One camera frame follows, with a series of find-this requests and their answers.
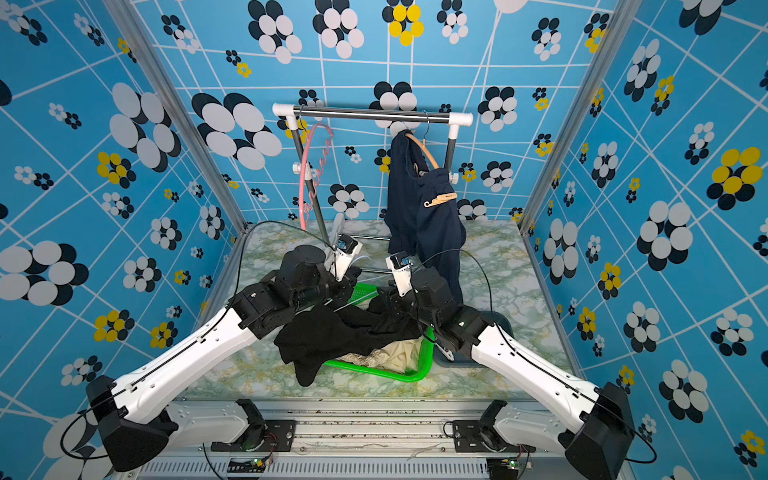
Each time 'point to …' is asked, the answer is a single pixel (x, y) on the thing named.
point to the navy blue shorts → (434, 234)
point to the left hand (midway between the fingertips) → (363, 266)
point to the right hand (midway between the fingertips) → (388, 284)
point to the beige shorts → (400, 356)
